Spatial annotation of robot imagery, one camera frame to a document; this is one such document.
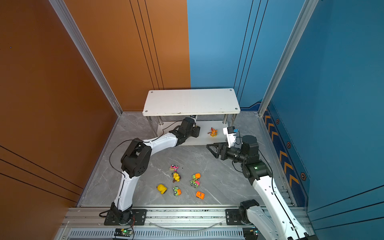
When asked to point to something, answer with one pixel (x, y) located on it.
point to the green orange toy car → (176, 190)
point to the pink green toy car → (173, 168)
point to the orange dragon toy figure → (213, 132)
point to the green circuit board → (123, 232)
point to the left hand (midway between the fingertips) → (197, 125)
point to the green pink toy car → (195, 183)
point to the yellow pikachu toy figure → (176, 177)
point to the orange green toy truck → (197, 176)
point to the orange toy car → (200, 195)
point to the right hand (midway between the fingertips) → (209, 146)
